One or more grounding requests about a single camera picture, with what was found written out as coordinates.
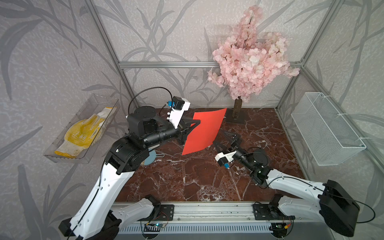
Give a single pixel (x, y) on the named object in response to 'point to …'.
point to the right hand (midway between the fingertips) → (221, 132)
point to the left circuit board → (155, 227)
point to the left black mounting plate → (166, 213)
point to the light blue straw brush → (152, 157)
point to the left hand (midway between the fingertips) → (199, 123)
